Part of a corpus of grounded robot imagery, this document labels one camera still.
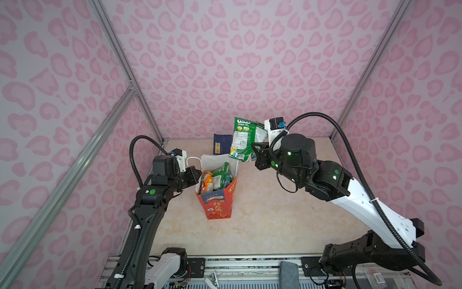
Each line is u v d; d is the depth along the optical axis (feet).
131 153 1.65
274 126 1.52
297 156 1.26
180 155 2.15
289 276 2.27
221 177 2.57
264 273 2.36
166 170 1.77
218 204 2.52
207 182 2.43
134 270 1.26
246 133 1.87
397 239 1.14
